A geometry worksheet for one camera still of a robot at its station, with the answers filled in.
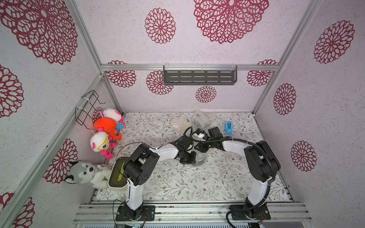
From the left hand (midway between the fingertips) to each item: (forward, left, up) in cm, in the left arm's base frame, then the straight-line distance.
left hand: (196, 162), depth 91 cm
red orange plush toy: (+17, +55, +17) cm, 60 cm away
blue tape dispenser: (+28, -27, 0) cm, 39 cm away
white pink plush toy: (+27, +54, +16) cm, 62 cm away
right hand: (+13, -1, +3) cm, 13 cm away
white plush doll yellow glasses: (+4, +55, +18) cm, 58 cm away
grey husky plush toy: (-12, +55, +9) cm, 57 cm away
